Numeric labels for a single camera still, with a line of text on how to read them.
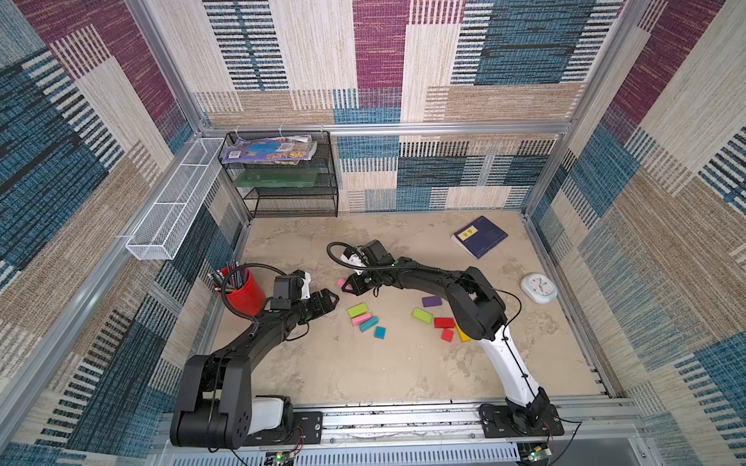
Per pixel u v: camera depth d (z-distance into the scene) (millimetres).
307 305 783
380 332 895
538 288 959
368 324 893
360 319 902
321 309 793
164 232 707
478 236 1123
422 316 918
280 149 832
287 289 710
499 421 730
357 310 939
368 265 866
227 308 662
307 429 730
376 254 813
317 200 1201
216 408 415
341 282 945
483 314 599
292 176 1019
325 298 815
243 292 918
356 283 869
